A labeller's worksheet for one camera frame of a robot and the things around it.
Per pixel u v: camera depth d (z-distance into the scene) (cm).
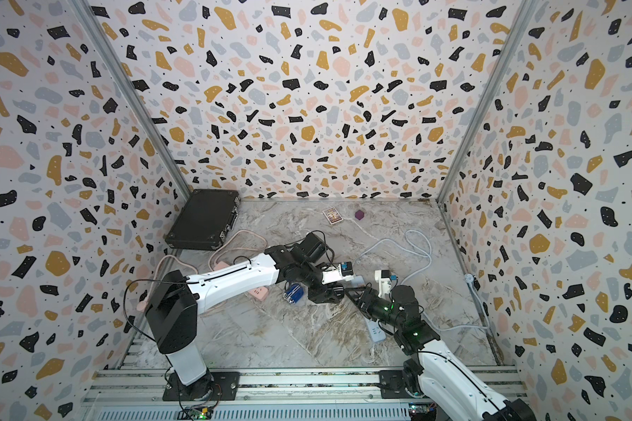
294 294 90
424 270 100
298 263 63
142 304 91
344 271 70
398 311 62
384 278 78
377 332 82
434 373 55
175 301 50
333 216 114
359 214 117
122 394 73
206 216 111
